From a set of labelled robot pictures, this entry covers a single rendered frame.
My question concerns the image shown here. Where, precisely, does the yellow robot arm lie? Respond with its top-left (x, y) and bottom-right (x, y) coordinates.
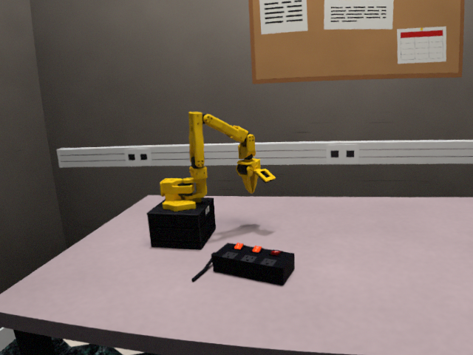
top-left (162, 112), bottom-right (256, 212)

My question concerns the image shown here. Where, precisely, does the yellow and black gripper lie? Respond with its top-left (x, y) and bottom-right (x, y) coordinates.
top-left (236, 158), bottom-right (275, 193)

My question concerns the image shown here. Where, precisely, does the black power strip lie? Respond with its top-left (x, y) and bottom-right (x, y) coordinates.
top-left (191, 243), bottom-right (295, 285)

